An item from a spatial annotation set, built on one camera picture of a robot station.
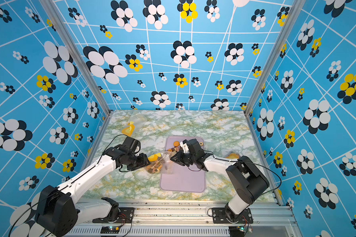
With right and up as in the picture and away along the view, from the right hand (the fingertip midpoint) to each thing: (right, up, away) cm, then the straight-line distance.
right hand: (172, 158), depth 85 cm
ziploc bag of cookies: (-28, +22, +21) cm, 41 cm away
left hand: (-13, -1, -3) cm, 13 cm away
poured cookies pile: (+2, +6, +14) cm, 15 cm away
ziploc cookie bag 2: (+38, 0, +6) cm, 38 cm away
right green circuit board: (+32, -31, -15) cm, 47 cm away
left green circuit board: (-30, -32, -13) cm, 46 cm away
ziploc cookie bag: (-7, -3, +3) cm, 9 cm away
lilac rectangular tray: (+7, -12, +2) cm, 14 cm away
